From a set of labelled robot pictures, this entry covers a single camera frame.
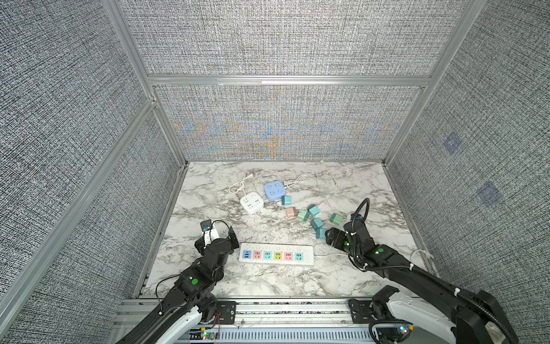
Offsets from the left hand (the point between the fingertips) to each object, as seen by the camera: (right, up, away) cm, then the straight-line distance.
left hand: (222, 231), depth 79 cm
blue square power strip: (+20, +14, +25) cm, 35 cm away
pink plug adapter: (+27, +5, +19) cm, 33 cm away
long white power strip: (+20, -10, +4) cm, 23 cm away
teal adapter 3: (+38, +1, +14) cm, 40 cm away
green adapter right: (+47, +2, +15) cm, 49 cm away
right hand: (+43, -3, +7) cm, 43 cm away
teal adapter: (+25, +10, +21) cm, 34 cm away
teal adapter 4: (+39, -3, +11) cm, 40 cm away
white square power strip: (+9, +9, +21) cm, 24 cm away
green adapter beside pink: (+32, +4, +17) cm, 37 cm away
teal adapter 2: (+37, +6, +19) cm, 42 cm away
